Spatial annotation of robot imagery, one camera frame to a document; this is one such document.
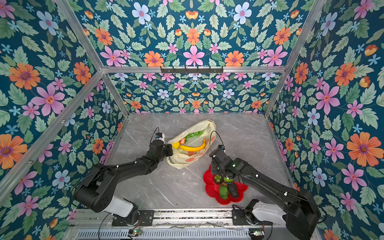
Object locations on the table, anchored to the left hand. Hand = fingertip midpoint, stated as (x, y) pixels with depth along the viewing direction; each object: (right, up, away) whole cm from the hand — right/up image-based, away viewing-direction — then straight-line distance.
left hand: (173, 141), depth 90 cm
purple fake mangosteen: (+27, -20, -9) cm, 35 cm away
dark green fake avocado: (+29, -26, -12) cm, 41 cm away
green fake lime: (+31, -21, -6) cm, 39 cm away
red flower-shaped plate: (+24, -26, -8) cm, 37 cm away
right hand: (+24, -13, -10) cm, 29 cm away
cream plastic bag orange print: (+5, -10, -2) cm, 12 cm away
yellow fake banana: (+11, -6, +7) cm, 14 cm away
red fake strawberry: (+4, -1, +8) cm, 9 cm away
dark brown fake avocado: (+34, -25, -12) cm, 44 cm away
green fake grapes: (+14, +4, +13) cm, 19 cm away
